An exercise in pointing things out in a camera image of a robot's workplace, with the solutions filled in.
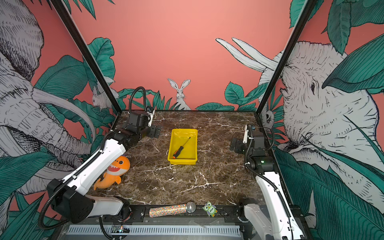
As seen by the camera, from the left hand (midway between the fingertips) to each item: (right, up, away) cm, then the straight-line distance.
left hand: (151, 121), depth 79 cm
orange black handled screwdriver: (+12, -19, +16) cm, 28 cm away
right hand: (+46, -8, -3) cm, 47 cm away
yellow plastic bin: (+19, -22, +16) cm, 33 cm away
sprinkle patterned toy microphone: (+12, -44, -6) cm, 46 cm away
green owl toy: (+32, -45, -4) cm, 55 cm away
